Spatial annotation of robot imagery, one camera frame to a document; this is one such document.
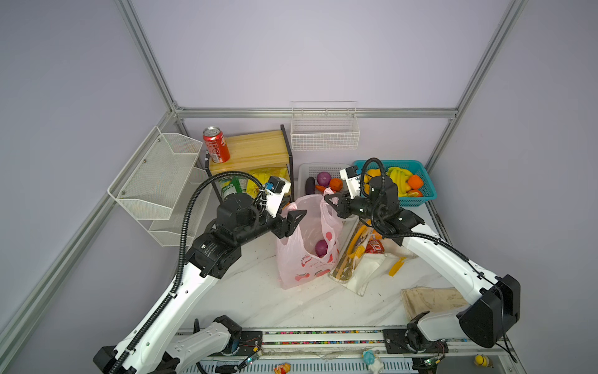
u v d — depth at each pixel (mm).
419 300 826
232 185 886
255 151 842
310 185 1144
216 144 720
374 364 673
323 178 1123
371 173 1137
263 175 896
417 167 1154
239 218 447
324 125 1073
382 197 546
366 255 733
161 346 371
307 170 1142
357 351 732
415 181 1096
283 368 680
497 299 397
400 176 1105
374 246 882
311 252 928
